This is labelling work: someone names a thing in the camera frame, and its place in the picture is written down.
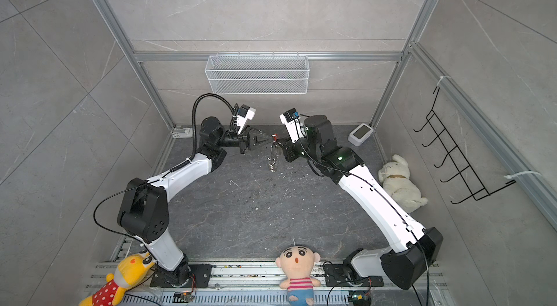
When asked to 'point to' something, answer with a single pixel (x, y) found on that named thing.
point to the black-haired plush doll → (296, 264)
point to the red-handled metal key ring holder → (274, 151)
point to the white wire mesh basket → (269, 74)
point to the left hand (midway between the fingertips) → (275, 140)
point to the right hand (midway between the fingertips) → (282, 139)
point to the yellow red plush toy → (130, 272)
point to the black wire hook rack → (465, 175)
